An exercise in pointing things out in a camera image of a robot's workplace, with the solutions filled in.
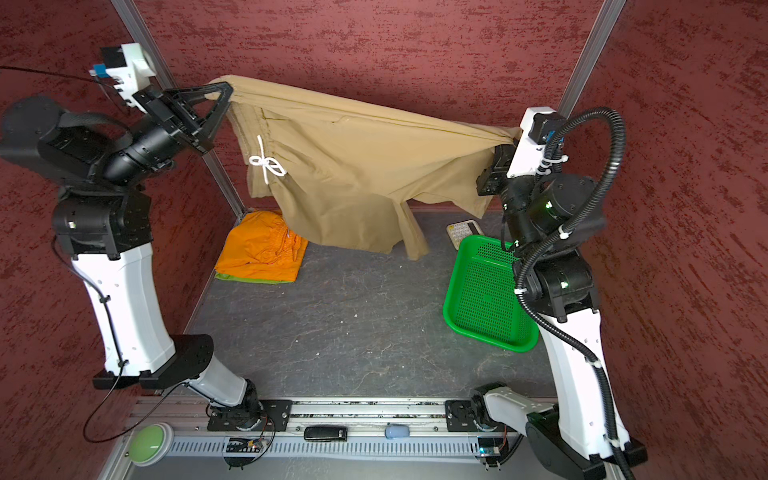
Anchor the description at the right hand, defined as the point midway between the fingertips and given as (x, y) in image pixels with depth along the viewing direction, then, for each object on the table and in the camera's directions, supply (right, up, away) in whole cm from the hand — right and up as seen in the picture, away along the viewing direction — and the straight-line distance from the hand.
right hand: (498, 138), depth 48 cm
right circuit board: (+6, -68, +23) cm, 72 cm away
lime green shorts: (-65, -31, +49) cm, 87 cm away
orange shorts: (-63, -19, +52) cm, 84 cm away
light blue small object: (-17, -63, +22) cm, 69 cm away
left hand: (-40, +3, -7) cm, 41 cm away
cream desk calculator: (+8, -14, +65) cm, 67 cm away
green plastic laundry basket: (+11, -37, +47) cm, 61 cm away
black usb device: (-34, -63, +21) cm, 75 cm away
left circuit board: (-54, -68, +24) cm, 90 cm away
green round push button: (-75, -65, +20) cm, 101 cm away
